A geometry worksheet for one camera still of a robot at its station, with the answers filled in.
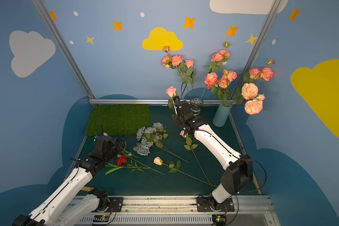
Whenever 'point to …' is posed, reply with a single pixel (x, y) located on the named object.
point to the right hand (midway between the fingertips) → (180, 111)
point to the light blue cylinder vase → (221, 116)
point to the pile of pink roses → (191, 147)
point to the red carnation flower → (121, 163)
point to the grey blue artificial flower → (151, 136)
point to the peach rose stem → (158, 161)
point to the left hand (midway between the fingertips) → (122, 141)
